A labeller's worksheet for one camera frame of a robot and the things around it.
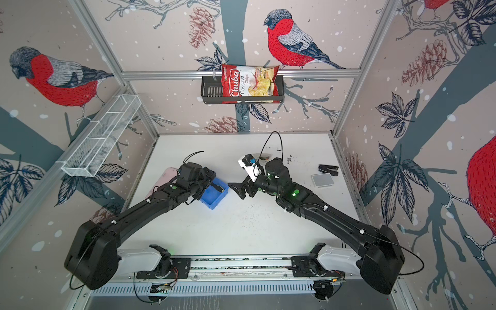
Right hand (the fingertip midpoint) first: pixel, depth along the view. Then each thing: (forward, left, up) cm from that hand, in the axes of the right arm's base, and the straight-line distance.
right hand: (237, 174), depth 72 cm
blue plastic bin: (+2, +15, -24) cm, 29 cm away
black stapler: (+20, -47, -25) cm, 57 cm away
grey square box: (+14, -41, -25) cm, 50 cm away
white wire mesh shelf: (+13, +57, +6) cm, 59 cm away
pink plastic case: (+13, +41, -24) cm, 49 cm away
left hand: (+7, +12, -12) cm, 18 cm away
